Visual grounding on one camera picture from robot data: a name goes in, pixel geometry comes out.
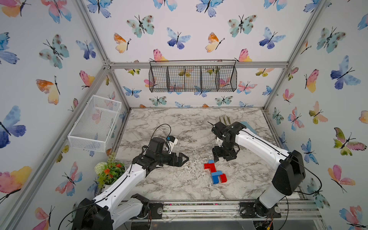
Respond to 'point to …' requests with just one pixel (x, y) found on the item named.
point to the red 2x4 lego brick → (212, 166)
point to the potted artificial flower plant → (109, 172)
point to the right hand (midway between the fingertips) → (220, 159)
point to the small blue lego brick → (211, 161)
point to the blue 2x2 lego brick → (215, 179)
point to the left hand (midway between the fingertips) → (184, 157)
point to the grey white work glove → (225, 119)
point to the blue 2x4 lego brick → (219, 172)
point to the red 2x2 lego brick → (223, 178)
